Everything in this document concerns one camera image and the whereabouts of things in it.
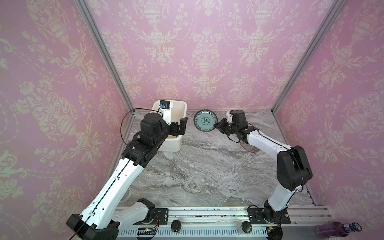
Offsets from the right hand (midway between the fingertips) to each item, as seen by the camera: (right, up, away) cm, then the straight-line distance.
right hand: (213, 124), depth 89 cm
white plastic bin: (-24, +10, +23) cm, 34 cm away
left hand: (-18, +3, -22) cm, 29 cm away
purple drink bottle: (+49, -45, -26) cm, 72 cm away
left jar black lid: (-19, -43, -26) cm, 54 cm away
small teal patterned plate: (-5, +3, +3) cm, 6 cm away
